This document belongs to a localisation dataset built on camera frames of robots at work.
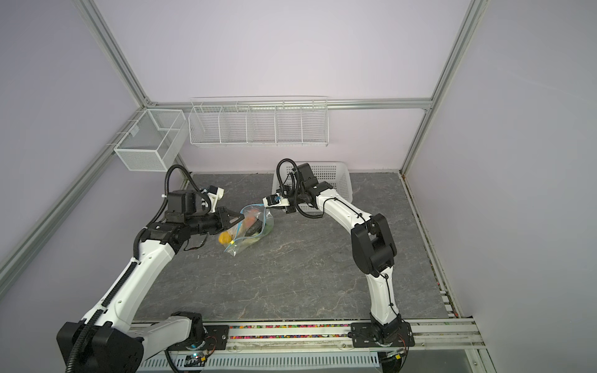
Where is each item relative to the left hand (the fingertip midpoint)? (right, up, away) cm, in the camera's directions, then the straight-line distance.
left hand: (243, 219), depth 74 cm
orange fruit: (+1, +1, +7) cm, 7 cm away
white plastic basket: (+35, +19, +40) cm, 56 cm away
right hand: (+6, +6, +12) cm, 15 cm away
